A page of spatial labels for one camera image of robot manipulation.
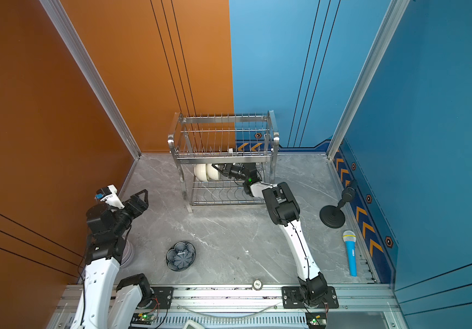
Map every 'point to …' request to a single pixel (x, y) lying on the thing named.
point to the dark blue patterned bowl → (180, 256)
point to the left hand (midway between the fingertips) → (142, 192)
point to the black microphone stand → (333, 216)
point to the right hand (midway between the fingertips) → (215, 166)
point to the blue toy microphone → (349, 236)
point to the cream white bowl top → (200, 171)
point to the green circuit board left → (146, 317)
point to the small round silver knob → (257, 284)
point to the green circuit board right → (316, 320)
